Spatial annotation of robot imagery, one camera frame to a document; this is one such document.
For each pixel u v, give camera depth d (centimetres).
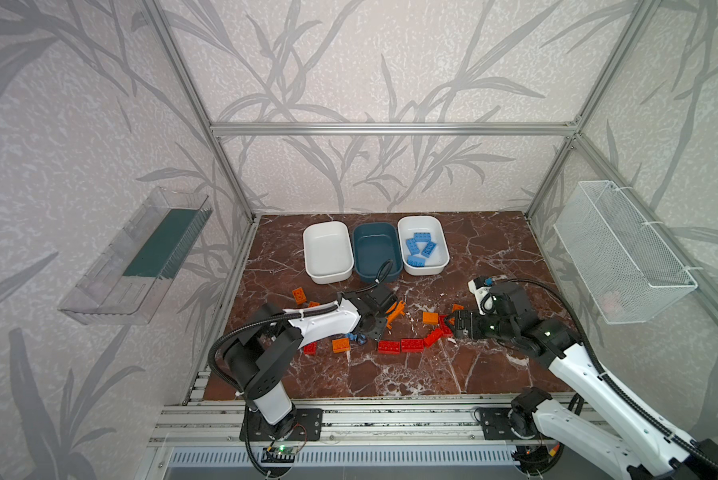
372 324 81
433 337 86
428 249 108
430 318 92
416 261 102
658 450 39
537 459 71
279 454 72
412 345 87
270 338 50
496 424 73
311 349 85
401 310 94
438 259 106
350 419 75
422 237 112
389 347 87
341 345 87
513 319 57
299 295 96
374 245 112
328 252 106
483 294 68
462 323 68
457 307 94
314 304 58
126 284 63
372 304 70
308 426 74
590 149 89
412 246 108
